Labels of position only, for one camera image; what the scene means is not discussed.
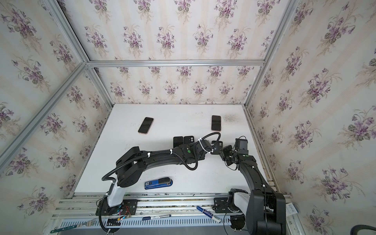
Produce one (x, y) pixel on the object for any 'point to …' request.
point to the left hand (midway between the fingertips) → (200, 146)
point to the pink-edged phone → (146, 125)
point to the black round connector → (237, 222)
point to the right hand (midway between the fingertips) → (223, 150)
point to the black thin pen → (148, 218)
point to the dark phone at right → (216, 123)
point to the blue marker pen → (208, 214)
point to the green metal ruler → (60, 229)
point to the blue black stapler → (161, 182)
